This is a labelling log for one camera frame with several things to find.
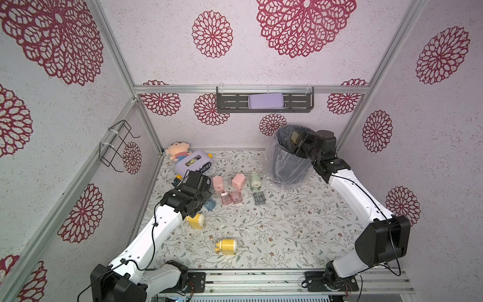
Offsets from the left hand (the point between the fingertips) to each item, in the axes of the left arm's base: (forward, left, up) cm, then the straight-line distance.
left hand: (205, 197), depth 79 cm
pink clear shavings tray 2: (+10, -13, -18) cm, 24 cm away
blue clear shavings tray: (+5, +1, -18) cm, 19 cm away
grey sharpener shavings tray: (+9, -25, -18) cm, 32 cm away
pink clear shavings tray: (+9, -7, -17) cm, 21 cm away
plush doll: (+37, +23, -12) cm, 45 cm away
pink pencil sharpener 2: (+14, -3, -12) cm, 19 cm away
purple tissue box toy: (+27, +8, -9) cm, 30 cm away
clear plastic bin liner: (+22, -30, -10) cm, 38 cm away
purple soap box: (+44, -28, +17) cm, 54 cm away
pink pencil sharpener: (+15, -14, -12) cm, 23 cm away
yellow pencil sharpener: (-7, +4, -11) cm, 13 cm away
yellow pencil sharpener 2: (-18, -10, -9) cm, 22 cm away
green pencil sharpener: (+15, -23, -11) cm, 29 cm away
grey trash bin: (+14, -38, +1) cm, 40 cm away
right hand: (+21, -37, +19) cm, 46 cm away
